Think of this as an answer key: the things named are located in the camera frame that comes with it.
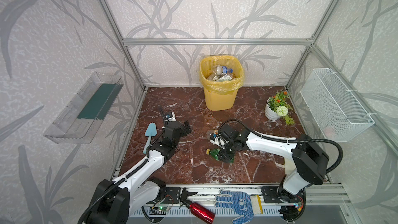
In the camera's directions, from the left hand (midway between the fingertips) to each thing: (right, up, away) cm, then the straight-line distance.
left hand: (183, 118), depth 86 cm
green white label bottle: (+24, +24, +8) cm, 35 cm away
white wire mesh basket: (+68, +4, -22) cm, 72 cm away
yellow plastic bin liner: (+28, +35, +14) cm, 47 cm away
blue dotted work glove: (+29, -37, -14) cm, 50 cm away
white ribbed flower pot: (+53, +1, +11) cm, 54 cm away
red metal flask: (+9, -38, -19) cm, 43 cm away
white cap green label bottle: (+17, +25, +11) cm, 32 cm away
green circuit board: (-8, -40, -15) cm, 44 cm away
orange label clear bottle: (+15, -9, +8) cm, 19 cm away
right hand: (+22, -17, -1) cm, 27 cm away
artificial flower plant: (+56, +8, +5) cm, 57 cm away
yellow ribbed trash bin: (+21, +9, +17) cm, 29 cm away
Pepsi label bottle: (+20, +29, +11) cm, 38 cm away
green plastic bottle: (+17, -20, 0) cm, 26 cm away
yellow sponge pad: (+37, -38, -15) cm, 55 cm away
